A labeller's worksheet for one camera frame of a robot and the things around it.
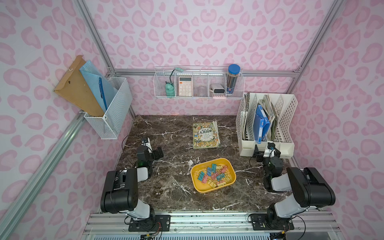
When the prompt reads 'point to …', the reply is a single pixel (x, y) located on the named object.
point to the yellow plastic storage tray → (212, 174)
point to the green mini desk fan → (169, 86)
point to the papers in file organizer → (271, 114)
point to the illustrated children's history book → (206, 135)
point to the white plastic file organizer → (284, 138)
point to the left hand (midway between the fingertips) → (152, 145)
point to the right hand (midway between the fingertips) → (264, 144)
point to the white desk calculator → (185, 86)
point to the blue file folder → (261, 125)
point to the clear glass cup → (202, 91)
